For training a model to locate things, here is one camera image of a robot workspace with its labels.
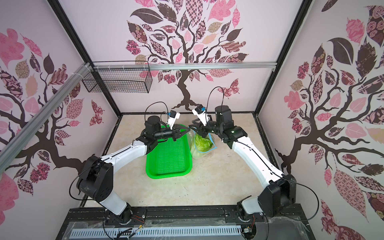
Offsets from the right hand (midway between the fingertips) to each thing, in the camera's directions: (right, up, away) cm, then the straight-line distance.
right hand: (193, 121), depth 73 cm
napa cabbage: (+4, -13, +6) cm, 15 cm away
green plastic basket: (-15, -24, +22) cm, 36 cm away
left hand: (-2, -5, +5) cm, 7 cm away
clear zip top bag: (+6, -19, +10) cm, 22 cm away
